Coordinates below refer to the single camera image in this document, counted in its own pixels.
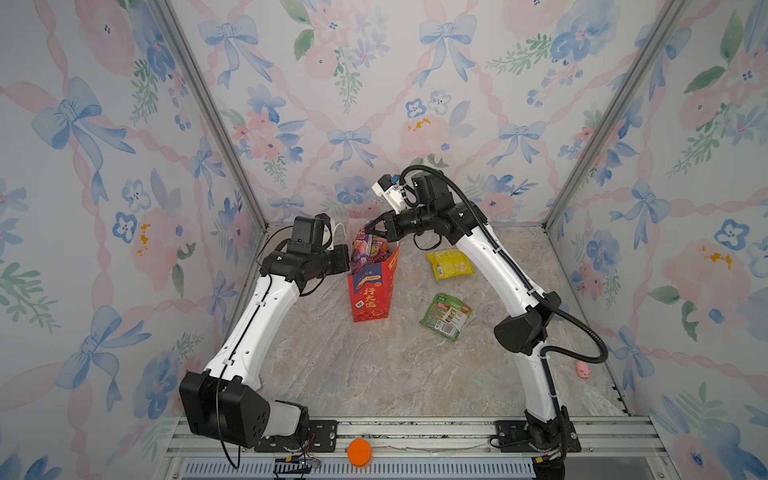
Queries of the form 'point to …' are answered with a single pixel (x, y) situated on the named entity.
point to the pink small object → (582, 369)
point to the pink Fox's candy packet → (368, 250)
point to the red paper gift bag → (372, 289)
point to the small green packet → (447, 316)
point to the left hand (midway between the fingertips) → (349, 255)
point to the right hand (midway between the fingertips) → (367, 226)
